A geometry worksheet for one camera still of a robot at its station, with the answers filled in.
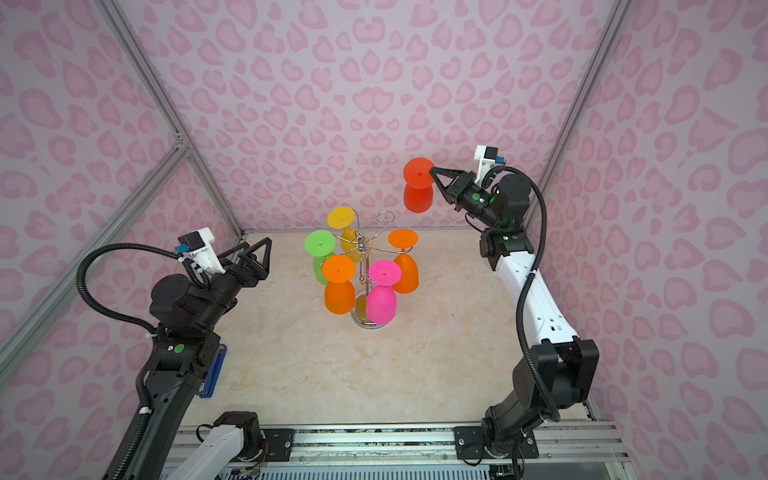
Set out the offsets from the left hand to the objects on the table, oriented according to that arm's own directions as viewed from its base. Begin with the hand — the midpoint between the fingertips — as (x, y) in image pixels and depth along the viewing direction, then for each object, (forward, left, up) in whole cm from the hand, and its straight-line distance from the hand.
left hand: (259, 238), depth 63 cm
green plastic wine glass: (+5, -11, -8) cm, 14 cm away
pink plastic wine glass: (-5, -25, -17) cm, 31 cm away
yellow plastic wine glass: (+7, -18, -10) cm, 22 cm away
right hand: (+11, -37, +8) cm, 39 cm away
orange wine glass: (+7, -31, -9) cm, 33 cm away
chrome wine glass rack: (+3, -17, -40) cm, 43 cm away
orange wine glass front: (-3, -15, -17) cm, 23 cm away
